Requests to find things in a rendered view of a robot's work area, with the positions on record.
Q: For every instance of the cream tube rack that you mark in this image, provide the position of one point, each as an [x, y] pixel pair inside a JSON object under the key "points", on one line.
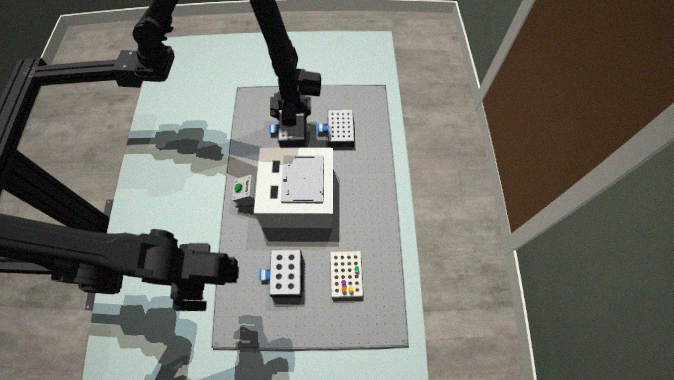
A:
{"points": [[346, 273]]}

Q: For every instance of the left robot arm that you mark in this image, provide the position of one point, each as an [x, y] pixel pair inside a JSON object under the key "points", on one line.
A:
{"points": [[151, 33]]}

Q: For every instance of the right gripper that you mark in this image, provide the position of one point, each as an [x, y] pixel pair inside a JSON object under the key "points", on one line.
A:
{"points": [[183, 300]]}

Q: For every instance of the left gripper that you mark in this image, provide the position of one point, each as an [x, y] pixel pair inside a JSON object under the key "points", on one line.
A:
{"points": [[305, 104]]}

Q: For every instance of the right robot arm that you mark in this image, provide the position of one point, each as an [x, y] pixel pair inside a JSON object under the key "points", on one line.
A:
{"points": [[112, 253]]}

